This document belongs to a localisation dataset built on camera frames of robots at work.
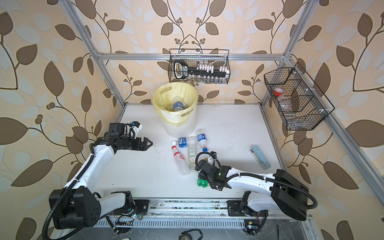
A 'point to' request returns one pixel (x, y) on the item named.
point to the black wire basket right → (301, 104)
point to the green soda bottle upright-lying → (204, 183)
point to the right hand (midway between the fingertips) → (202, 172)
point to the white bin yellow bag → (176, 124)
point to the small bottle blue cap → (202, 139)
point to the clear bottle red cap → (182, 165)
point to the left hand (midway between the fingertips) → (142, 141)
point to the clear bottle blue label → (179, 106)
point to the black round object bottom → (185, 235)
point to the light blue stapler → (260, 158)
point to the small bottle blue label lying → (185, 142)
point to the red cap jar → (278, 91)
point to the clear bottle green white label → (191, 154)
